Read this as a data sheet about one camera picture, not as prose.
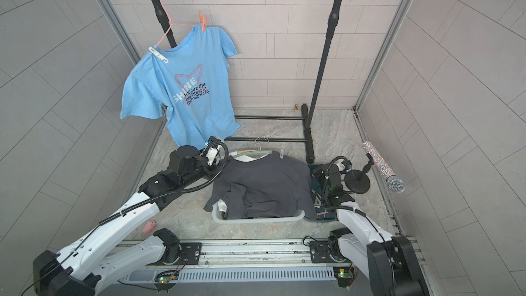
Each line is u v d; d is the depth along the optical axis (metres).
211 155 0.63
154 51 0.62
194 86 0.83
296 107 1.19
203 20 0.74
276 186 0.76
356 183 0.86
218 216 0.71
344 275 0.68
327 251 0.71
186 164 0.54
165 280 0.63
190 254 0.71
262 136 1.07
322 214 0.79
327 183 0.64
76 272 0.37
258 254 0.72
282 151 0.81
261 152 0.86
